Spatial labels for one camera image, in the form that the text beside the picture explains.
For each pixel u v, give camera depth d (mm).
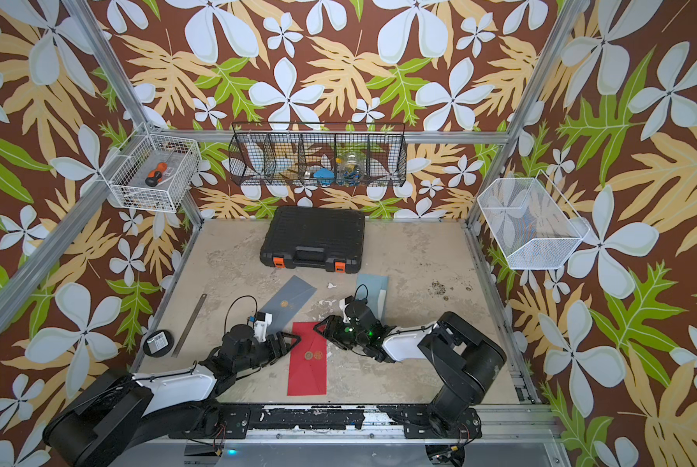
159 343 861
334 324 784
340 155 955
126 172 802
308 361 841
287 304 963
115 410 468
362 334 700
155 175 800
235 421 739
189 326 911
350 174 956
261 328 802
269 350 754
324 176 946
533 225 826
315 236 1049
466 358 464
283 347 764
